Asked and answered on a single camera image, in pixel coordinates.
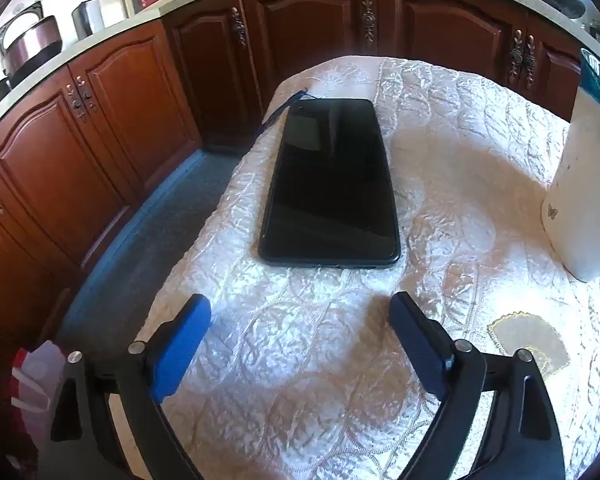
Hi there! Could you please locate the silver electric kettle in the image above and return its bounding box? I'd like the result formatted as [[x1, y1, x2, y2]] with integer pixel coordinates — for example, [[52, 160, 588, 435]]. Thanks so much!
[[71, 0, 106, 38]]

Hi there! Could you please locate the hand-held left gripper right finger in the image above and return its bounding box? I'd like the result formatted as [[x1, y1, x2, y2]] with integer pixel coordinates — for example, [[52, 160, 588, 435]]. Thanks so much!
[[389, 291, 566, 480]]

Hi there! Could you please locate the dark phone strap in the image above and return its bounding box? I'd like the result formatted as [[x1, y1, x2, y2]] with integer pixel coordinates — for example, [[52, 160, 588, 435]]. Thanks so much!
[[260, 91, 316, 133]]

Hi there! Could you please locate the white ceramic utensil holder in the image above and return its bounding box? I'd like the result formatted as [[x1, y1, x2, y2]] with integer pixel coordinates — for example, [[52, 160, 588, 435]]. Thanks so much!
[[542, 47, 600, 283]]

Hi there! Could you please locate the red and white bag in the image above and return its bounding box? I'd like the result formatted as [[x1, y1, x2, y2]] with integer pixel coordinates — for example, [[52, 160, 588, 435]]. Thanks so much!
[[7, 340, 73, 461]]

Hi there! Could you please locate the black smartphone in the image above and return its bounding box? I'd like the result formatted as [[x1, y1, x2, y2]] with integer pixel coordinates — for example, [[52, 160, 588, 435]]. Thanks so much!
[[258, 98, 402, 267]]

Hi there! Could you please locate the white quilted tablecloth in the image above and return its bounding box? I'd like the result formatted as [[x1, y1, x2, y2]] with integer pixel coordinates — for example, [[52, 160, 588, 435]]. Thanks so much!
[[130, 55, 600, 480]]

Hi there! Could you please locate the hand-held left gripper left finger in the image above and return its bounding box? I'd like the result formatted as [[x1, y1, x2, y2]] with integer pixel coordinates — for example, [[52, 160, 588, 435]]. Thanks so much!
[[50, 292, 213, 480]]

